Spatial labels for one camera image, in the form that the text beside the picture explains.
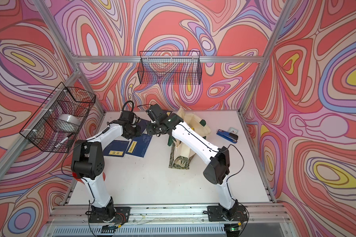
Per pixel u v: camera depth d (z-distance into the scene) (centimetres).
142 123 107
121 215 72
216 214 73
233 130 105
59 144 71
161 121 56
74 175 74
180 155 85
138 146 99
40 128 66
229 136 101
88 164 51
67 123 70
